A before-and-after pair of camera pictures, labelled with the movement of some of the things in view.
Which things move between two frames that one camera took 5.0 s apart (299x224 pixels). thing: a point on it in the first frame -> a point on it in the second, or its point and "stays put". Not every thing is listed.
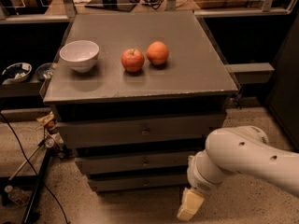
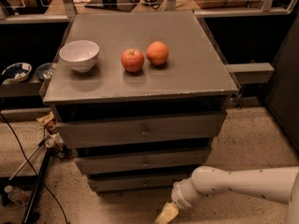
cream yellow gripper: (196, 179) -> (177, 196)
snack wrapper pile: (53, 137) stays put
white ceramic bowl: (80, 55) stays put
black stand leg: (33, 214) stays put
